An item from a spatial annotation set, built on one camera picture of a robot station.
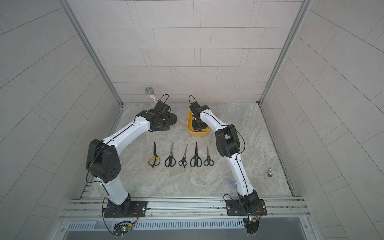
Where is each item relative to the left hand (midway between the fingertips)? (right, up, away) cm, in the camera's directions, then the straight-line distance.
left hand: (169, 124), depth 91 cm
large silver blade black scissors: (+2, -21, -4) cm, 22 cm away
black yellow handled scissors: (-10, -20, -2) cm, 22 cm away
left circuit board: (-16, -45, -25) cm, 54 cm away
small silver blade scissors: (+24, -21, -4) cm, 32 cm away
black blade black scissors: (+17, -21, -4) cm, 27 cm away
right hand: (+18, -3, +13) cm, 23 cm away
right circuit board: (+44, -45, -22) cm, 67 cm away
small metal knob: (+57, -27, -10) cm, 64 cm away
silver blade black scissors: (+9, -22, -4) cm, 24 cm away
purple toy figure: (+36, -30, -13) cm, 49 cm away
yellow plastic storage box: (+21, -6, +7) cm, 23 cm away
